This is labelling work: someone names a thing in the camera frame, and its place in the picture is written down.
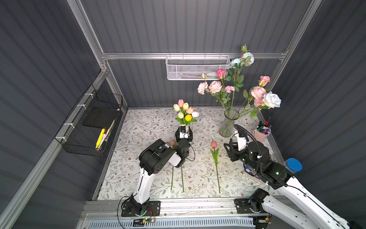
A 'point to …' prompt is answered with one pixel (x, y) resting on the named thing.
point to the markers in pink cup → (265, 128)
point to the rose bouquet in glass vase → (227, 89)
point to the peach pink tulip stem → (183, 185)
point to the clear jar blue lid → (293, 165)
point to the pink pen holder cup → (259, 137)
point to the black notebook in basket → (101, 117)
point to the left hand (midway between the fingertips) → (186, 129)
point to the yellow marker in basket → (100, 137)
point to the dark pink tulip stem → (215, 152)
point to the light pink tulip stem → (172, 177)
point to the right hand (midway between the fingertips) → (229, 143)
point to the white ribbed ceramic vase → (187, 128)
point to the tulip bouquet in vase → (185, 113)
